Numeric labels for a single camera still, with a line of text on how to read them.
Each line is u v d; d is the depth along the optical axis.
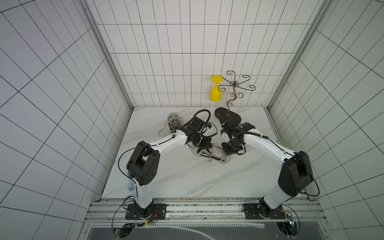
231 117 1.13
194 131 0.69
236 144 0.70
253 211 0.72
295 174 0.44
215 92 0.96
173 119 1.00
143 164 0.47
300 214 0.73
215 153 0.87
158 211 0.72
